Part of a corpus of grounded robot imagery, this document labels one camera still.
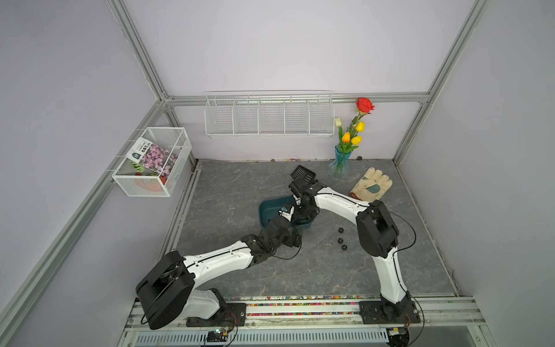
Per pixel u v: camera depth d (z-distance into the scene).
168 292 0.41
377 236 0.54
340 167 1.08
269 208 0.97
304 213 0.86
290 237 0.74
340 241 0.91
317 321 0.74
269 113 0.98
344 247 0.89
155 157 0.75
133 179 0.74
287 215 0.73
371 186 1.08
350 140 0.89
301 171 1.15
